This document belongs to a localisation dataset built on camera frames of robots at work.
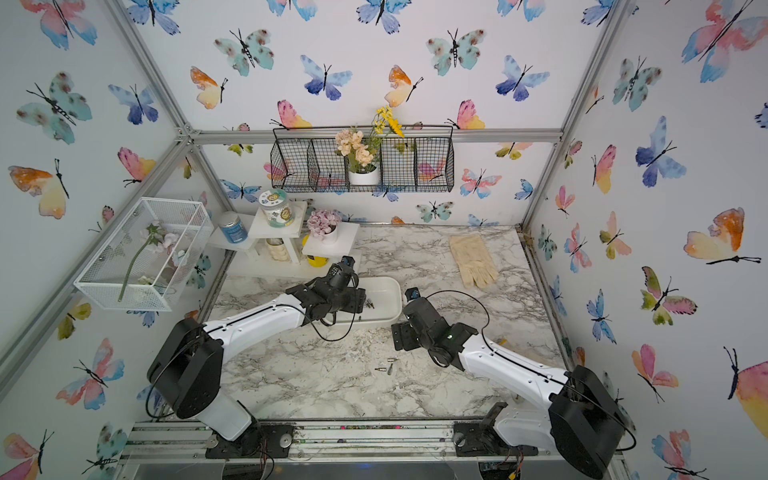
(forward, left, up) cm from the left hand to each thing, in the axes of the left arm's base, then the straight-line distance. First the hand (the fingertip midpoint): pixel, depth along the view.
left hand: (360, 292), depth 89 cm
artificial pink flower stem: (+4, +48, +21) cm, 53 cm away
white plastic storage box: (+2, -7, -11) cm, 13 cm away
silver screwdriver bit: (+1, -3, -11) cm, 11 cm away
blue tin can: (+16, +38, +11) cm, 43 cm away
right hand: (-10, -14, 0) cm, 17 cm away
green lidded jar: (+16, +22, +19) cm, 34 cm away
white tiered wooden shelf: (+20, +40, -7) cm, 46 cm away
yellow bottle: (+16, +16, -5) cm, 23 cm away
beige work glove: (+19, -39, -10) cm, 45 cm away
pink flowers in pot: (+14, +10, +15) cm, 22 cm away
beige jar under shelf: (+20, +29, -2) cm, 35 cm away
